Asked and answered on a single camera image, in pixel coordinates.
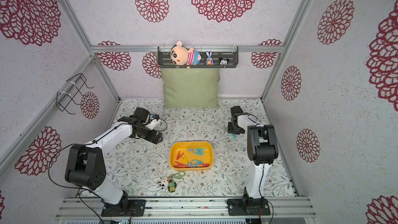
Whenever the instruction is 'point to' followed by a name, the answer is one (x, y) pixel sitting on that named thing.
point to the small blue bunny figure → (209, 60)
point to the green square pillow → (190, 87)
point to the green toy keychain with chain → (172, 183)
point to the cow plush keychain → (161, 182)
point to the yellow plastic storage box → (191, 155)
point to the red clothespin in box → (179, 155)
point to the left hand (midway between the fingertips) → (154, 137)
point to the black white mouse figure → (223, 61)
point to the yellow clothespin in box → (184, 160)
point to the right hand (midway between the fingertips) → (234, 128)
